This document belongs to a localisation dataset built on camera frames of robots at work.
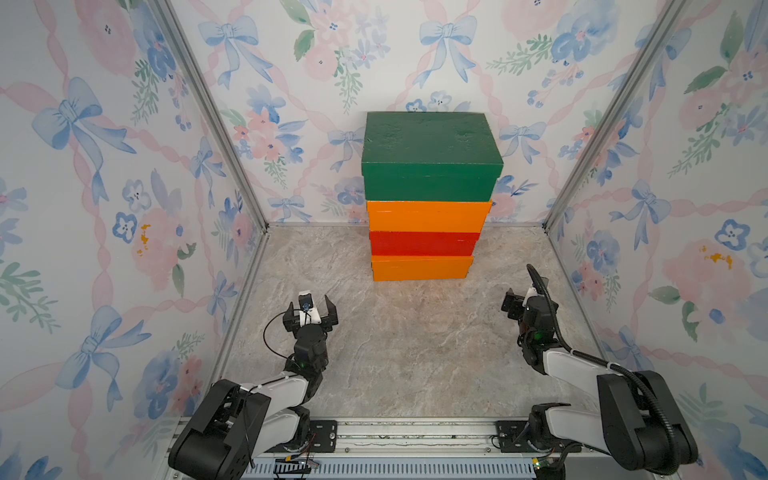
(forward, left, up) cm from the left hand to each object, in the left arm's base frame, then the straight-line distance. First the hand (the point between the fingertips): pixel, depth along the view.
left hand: (311, 299), depth 85 cm
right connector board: (-37, -58, -14) cm, 70 cm away
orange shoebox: (+16, -33, +17) cm, 40 cm away
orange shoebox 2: (+14, -21, -4) cm, 26 cm away
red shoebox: (+19, -31, +3) cm, 36 cm away
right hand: (+4, -64, -2) cm, 64 cm away
